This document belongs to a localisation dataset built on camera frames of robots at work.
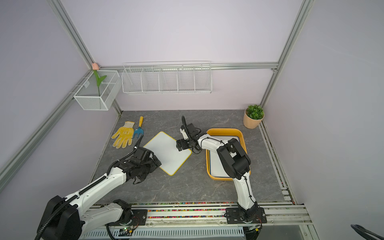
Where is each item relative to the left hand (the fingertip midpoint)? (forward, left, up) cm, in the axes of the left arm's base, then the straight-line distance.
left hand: (155, 167), depth 84 cm
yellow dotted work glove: (+31, +27, -8) cm, 41 cm away
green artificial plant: (+32, -66, +8) cm, 74 cm away
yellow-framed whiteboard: (+18, -2, -8) cm, 20 cm away
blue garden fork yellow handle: (+32, +16, -6) cm, 37 cm away
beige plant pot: (+28, -63, +1) cm, 69 cm away
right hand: (+17, -15, -2) cm, 23 cm away
